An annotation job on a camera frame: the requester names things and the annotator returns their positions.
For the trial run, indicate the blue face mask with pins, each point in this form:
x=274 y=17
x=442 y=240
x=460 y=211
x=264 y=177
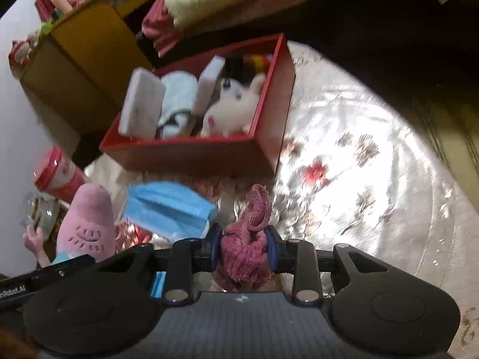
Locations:
x=168 y=209

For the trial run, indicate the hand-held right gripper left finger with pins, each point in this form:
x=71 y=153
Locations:
x=215 y=245

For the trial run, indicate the green plush toy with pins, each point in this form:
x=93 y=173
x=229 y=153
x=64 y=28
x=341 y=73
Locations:
x=50 y=26

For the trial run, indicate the white bear plush toy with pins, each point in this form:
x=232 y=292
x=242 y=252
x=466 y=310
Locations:
x=232 y=112

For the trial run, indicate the pink knitted cloth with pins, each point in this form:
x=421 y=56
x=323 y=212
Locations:
x=247 y=258

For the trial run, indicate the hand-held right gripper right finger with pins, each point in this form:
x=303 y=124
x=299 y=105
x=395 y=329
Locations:
x=271 y=248

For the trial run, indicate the clear glass jar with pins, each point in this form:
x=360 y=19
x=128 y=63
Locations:
x=41 y=213

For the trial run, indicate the red lid plastic cup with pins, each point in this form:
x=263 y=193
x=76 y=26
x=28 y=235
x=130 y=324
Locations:
x=60 y=175

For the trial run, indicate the white cat plush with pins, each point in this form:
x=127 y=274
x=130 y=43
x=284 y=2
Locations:
x=34 y=36

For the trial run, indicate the red cardboard box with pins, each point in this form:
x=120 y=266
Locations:
x=187 y=153

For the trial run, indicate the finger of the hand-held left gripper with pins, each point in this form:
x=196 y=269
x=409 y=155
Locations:
x=71 y=269

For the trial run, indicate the large white sponge block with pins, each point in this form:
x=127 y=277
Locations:
x=142 y=104

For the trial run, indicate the light blue towel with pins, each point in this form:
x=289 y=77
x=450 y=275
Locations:
x=177 y=101

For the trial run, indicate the black yellow red plush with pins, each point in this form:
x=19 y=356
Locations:
x=247 y=65

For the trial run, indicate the narrow white sponge block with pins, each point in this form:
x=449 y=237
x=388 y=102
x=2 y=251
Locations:
x=207 y=82

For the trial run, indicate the wooden cabinet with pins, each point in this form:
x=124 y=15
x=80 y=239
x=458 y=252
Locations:
x=82 y=67

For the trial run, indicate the pink pig plush toy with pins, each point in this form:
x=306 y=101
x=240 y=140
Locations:
x=89 y=217

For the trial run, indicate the shiny floral tablecloth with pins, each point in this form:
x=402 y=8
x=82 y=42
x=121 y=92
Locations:
x=355 y=194

